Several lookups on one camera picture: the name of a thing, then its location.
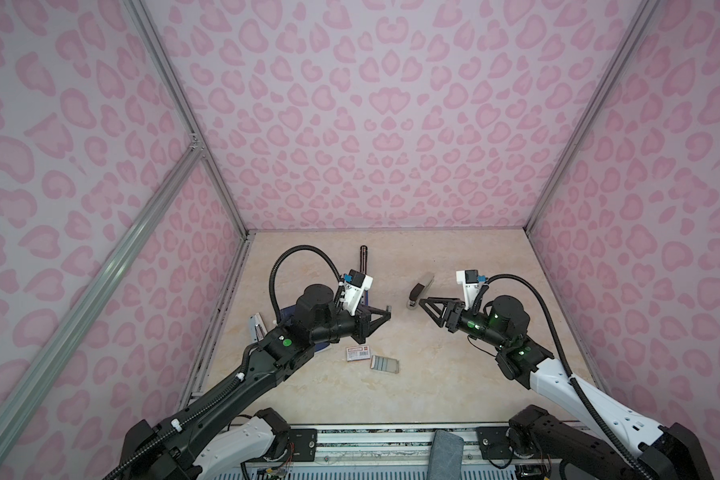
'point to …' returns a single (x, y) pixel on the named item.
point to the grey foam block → (446, 457)
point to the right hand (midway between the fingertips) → (425, 302)
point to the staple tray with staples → (386, 364)
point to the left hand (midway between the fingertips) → (392, 313)
